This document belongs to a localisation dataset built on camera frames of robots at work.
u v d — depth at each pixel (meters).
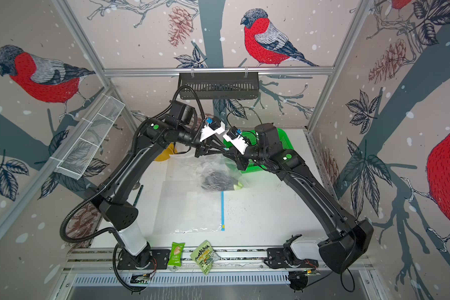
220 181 0.83
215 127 0.55
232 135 0.56
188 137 0.58
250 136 0.59
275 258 0.73
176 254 0.74
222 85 1.04
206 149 0.59
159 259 0.73
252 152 0.59
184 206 0.90
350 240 0.37
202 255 0.74
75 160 0.80
